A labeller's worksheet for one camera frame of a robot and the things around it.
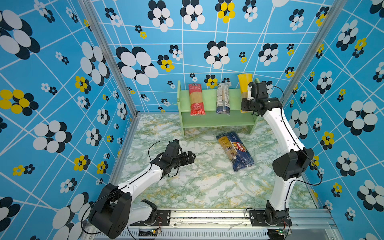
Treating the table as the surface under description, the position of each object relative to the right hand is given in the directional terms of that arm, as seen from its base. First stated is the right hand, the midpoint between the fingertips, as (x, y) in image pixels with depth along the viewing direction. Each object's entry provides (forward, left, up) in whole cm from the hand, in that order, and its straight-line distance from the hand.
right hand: (247, 102), depth 85 cm
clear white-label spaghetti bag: (+2, +14, +1) cm, 14 cm away
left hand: (-24, +33, -20) cm, 46 cm away
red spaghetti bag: (-4, +29, +2) cm, 30 cm away
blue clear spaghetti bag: (-12, +9, -27) cm, 31 cm away
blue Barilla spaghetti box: (-22, 0, -26) cm, 35 cm away
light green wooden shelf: (+2, +4, -16) cm, 17 cm away
